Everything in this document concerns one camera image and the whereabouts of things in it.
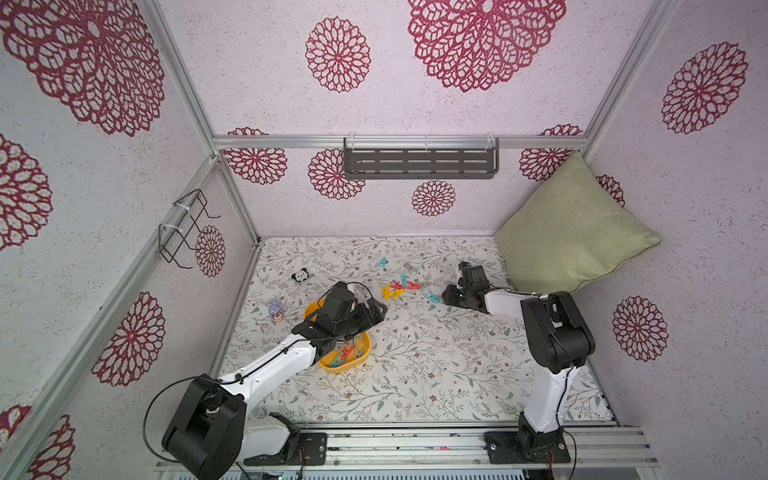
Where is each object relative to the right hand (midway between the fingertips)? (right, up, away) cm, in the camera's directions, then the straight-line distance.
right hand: (444, 290), depth 103 cm
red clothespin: (-32, -17, -13) cm, 39 cm away
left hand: (-23, -6, -19) cm, 30 cm away
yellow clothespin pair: (-20, -1, 0) cm, 20 cm away
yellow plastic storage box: (-29, -18, -17) cm, 38 cm away
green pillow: (+33, +18, -18) cm, 42 cm away
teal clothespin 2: (-22, +9, +10) cm, 26 cm away
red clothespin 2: (-12, +2, +4) cm, 13 cm away
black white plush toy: (-51, +5, +4) cm, 51 cm away
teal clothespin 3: (-5, -2, +1) cm, 5 cm away
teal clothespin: (-35, -20, -16) cm, 43 cm away
